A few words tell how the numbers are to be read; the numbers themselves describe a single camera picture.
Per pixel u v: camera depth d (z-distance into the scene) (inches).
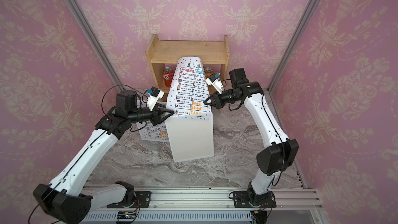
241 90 21.5
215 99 25.3
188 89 27.5
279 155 17.0
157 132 35.2
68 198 14.6
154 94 23.4
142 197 29.5
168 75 33.6
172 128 28.9
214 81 25.5
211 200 30.1
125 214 28.1
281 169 19.5
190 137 29.7
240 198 29.1
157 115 23.8
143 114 23.4
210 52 32.2
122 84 47.5
